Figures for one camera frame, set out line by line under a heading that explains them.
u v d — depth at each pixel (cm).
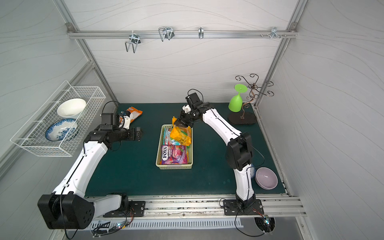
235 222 65
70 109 72
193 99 70
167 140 93
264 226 71
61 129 65
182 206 75
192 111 68
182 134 86
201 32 73
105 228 72
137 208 74
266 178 82
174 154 85
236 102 90
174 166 84
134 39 78
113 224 70
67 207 38
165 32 76
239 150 51
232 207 74
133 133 70
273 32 77
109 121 59
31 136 57
